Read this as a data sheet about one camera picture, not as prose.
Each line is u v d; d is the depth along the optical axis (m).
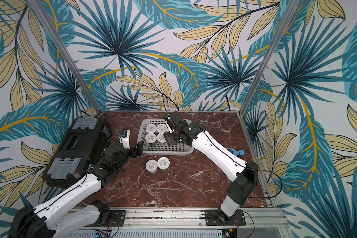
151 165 0.86
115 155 0.58
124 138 0.67
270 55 0.85
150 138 0.95
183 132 0.52
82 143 0.81
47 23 0.72
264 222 0.74
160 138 0.95
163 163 0.86
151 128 0.99
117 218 0.74
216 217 0.74
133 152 0.70
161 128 1.00
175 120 0.56
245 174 0.43
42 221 0.40
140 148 0.72
